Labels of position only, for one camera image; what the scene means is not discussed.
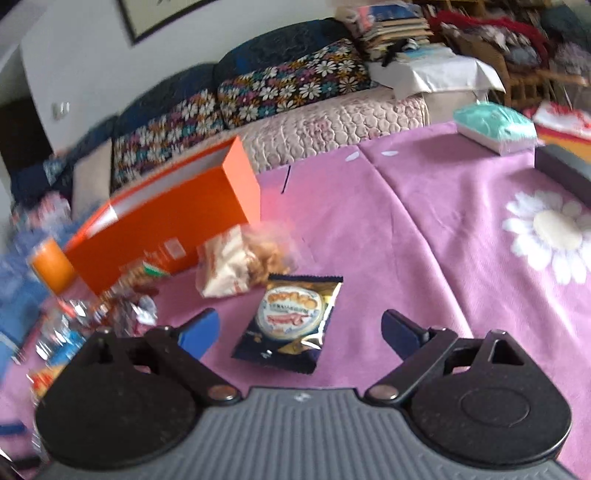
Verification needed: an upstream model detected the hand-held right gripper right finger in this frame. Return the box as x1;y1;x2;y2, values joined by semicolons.
364;309;533;406

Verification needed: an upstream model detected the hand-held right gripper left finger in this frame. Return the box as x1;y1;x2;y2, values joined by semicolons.
74;307;243;407

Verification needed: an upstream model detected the pile of snack packets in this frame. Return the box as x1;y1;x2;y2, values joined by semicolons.
25;258;168;402

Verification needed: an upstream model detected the clear bag of fried crackers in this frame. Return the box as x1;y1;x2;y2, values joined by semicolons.
196;222;301;298

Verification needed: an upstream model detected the dark blue round-label packet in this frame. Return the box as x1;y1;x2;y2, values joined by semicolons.
231;273;345;374

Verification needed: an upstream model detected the orange cardboard box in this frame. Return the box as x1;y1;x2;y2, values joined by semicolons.
64;135;262;296

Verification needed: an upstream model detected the pink floral tablecloth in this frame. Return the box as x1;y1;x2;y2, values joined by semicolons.
0;117;591;462

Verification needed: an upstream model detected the blue striped blanket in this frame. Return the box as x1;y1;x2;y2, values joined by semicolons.
0;231;51;352

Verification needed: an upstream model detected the orange cup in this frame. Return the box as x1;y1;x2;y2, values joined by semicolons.
28;237;77;296

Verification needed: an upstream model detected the beige pillow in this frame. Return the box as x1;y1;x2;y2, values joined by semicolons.
71;141;114;208

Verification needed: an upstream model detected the heap of clothes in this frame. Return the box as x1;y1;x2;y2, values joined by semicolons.
11;157;75;232

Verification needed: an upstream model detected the floral cushion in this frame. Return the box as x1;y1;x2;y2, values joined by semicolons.
111;90;227;192
217;39;372;130

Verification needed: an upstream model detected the beige quilted sofa cover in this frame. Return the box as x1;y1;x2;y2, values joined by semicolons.
233;92;430;174

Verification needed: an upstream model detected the teal tissue pack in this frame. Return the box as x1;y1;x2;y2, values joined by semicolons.
452;102;539;155

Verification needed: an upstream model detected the long black box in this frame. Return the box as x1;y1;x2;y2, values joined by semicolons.
534;144;591;208

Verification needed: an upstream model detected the white sheet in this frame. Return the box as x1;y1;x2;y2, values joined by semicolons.
369;51;506;100

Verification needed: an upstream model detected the red and white paper bag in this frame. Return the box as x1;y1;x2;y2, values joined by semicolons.
531;99;591;148

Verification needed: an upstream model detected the wicker chair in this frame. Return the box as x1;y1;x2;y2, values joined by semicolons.
443;28;591;107

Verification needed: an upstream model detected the floral cushioned sofa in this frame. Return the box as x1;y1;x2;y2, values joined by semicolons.
9;18;430;199

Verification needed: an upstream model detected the stack of books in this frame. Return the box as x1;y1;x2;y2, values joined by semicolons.
337;2;444;61

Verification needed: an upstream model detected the framed picture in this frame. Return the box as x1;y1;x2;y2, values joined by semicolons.
117;0;218;46

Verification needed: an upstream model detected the red clothing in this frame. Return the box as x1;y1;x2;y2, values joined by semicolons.
429;9;555;51

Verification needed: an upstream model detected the wooden bookshelf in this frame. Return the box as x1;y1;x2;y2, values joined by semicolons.
413;0;532;17

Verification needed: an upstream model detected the heap of dark clothing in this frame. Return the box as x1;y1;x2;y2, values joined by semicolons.
540;4;591;70

